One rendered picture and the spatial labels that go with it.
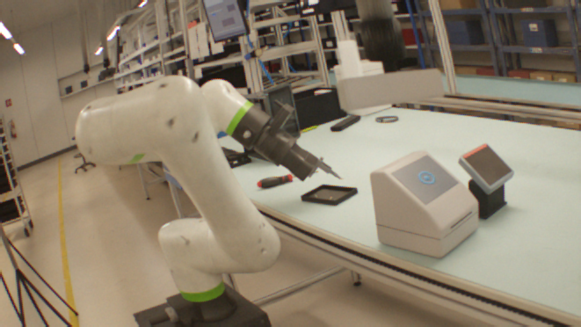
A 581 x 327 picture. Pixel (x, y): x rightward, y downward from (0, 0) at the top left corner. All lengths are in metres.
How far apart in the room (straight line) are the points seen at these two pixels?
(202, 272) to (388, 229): 0.44
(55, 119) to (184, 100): 11.99
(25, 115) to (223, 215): 11.97
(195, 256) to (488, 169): 0.64
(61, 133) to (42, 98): 1.19
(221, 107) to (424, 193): 0.54
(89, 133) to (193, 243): 0.39
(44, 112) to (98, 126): 11.90
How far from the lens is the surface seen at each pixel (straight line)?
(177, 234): 1.07
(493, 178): 0.92
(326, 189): 1.26
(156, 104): 0.73
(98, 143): 0.80
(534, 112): 2.36
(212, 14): 3.01
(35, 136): 12.73
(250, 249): 0.99
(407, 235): 0.85
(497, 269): 0.77
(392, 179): 0.83
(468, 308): 0.78
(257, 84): 3.28
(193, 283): 1.10
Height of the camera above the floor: 1.41
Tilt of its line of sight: 15 degrees down
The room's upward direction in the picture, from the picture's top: 11 degrees counter-clockwise
